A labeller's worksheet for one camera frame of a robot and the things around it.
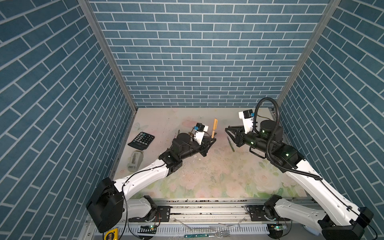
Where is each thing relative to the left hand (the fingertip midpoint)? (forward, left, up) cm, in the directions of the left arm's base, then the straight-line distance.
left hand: (215, 140), depth 71 cm
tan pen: (+1, +1, +4) cm, 4 cm away
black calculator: (+16, +45, -25) cm, 54 cm away
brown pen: (+25, +22, -27) cm, 43 cm away
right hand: (+1, -4, +9) cm, 10 cm away
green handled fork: (-35, -1, -25) cm, 43 cm away
